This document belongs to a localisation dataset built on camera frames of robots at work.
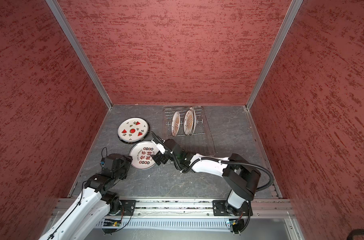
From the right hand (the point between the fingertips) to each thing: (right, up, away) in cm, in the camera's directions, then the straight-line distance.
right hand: (156, 152), depth 81 cm
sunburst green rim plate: (+18, +18, +20) cm, 32 cm away
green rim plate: (-13, -3, +12) cm, 18 cm away
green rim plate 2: (+22, +22, +9) cm, 32 cm away
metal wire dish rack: (+26, +2, +17) cm, 31 cm away
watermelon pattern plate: (-21, +10, +21) cm, 32 cm away
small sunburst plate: (+9, +16, +20) cm, 27 cm away
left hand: (-15, -7, +2) cm, 16 cm away
